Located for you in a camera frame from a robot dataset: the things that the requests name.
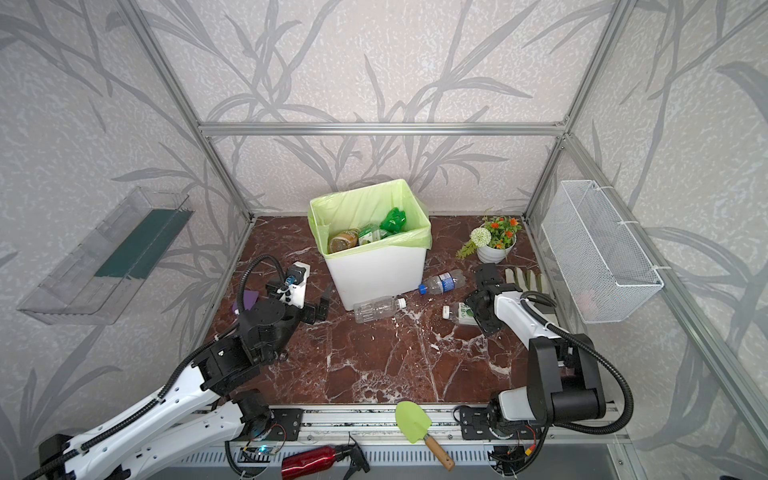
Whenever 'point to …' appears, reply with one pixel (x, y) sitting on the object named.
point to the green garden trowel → (413, 423)
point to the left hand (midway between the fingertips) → (318, 271)
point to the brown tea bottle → (346, 240)
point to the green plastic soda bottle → (371, 235)
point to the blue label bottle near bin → (443, 282)
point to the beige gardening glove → (527, 280)
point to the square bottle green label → (460, 312)
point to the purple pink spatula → (250, 298)
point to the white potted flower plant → (493, 240)
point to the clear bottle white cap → (374, 309)
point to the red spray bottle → (319, 458)
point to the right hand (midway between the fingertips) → (474, 302)
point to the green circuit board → (256, 454)
